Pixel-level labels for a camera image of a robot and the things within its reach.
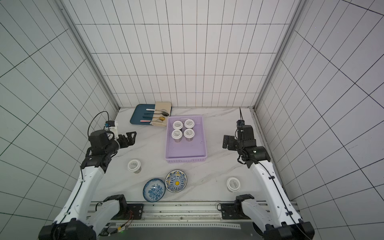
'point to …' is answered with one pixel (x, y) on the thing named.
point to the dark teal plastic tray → (141, 113)
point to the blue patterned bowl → (154, 189)
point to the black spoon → (163, 113)
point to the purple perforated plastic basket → (185, 151)
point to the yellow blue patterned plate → (176, 181)
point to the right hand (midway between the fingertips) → (227, 137)
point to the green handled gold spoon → (161, 118)
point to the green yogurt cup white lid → (177, 125)
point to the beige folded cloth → (160, 107)
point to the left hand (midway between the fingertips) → (128, 136)
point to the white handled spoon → (162, 110)
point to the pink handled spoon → (145, 121)
